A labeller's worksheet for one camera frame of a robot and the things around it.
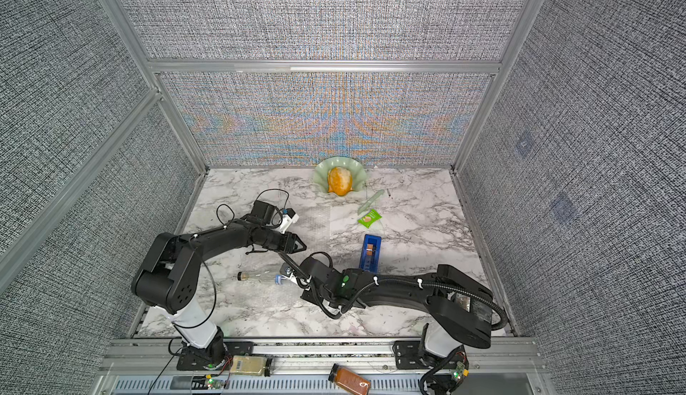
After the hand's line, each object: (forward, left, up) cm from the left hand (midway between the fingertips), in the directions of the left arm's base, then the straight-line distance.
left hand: (305, 245), depth 91 cm
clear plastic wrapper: (+20, -24, -4) cm, 31 cm away
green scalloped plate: (+33, -21, -1) cm, 39 cm away
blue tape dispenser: (-5, -22, +1) cm, 22 cm away
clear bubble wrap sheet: (-15, +12, -4) cm, 19 cm away
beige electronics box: (-34, +14, +1) cm, 37 cm away
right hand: (-12, 0, +5) cm, 12 cm away
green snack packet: (+12, -23, -4) cm, 27 cm away
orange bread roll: (+25, -13, +4) cm, 28 cm away
